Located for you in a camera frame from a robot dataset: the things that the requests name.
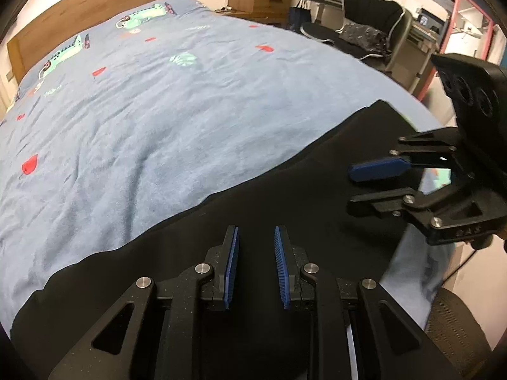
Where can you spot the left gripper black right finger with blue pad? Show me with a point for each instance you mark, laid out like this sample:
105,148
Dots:
358,330

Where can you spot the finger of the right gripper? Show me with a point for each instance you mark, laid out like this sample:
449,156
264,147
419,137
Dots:
412,204
429,149

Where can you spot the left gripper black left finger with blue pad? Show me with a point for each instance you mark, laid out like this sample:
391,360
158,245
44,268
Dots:
148,332

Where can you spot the black pants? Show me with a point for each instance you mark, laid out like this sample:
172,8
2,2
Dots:
250,284

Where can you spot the black mesh stool seat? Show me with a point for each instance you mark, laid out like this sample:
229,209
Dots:
454,330

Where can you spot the pink framed mirror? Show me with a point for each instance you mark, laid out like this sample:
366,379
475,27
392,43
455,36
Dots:
467,29

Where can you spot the dark cloth on chair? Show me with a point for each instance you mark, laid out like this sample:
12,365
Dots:
372,40

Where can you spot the black office chair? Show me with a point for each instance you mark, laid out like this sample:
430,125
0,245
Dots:
386,15

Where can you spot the grey desk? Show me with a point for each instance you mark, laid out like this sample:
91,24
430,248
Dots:
417,31

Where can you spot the blue patterned bed cover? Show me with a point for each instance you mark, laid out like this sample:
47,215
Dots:
139,124

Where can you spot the wooden headboard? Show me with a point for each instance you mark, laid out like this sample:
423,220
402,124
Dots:
59,23

